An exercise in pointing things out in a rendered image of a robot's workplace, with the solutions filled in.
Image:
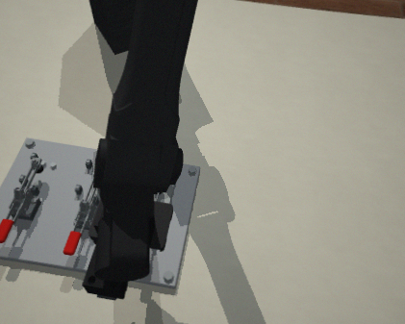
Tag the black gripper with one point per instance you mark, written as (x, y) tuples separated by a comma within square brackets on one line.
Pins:
[(163, 214)]

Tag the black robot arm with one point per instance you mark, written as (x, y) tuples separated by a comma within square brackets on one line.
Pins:
[(144, 120)]

